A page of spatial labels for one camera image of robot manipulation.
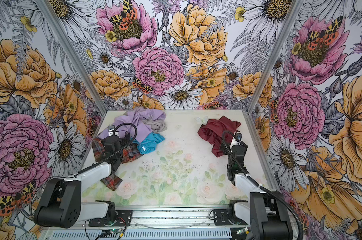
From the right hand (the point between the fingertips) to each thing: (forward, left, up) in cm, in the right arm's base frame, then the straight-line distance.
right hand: (231, 143), depth 88 cm
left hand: (+4, +66, +2) cm, 66 cm away
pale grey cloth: (+18, +46, -4) cm, 49 cm away
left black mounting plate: (-34, +58, -11) cm, 68 cm away
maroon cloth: (+10, +10, -1) cm, 14 cm away
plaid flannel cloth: (-1, +60, -6) cm, 60 cm away
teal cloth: (+4, +49, -6) cm, 50 cm away
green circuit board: (-39, +61, -12) cm, 73 cm away
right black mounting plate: (-35, +10, -12) cm, 38 cm away
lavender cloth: (+24, +60, -2) cm, 65 cm away
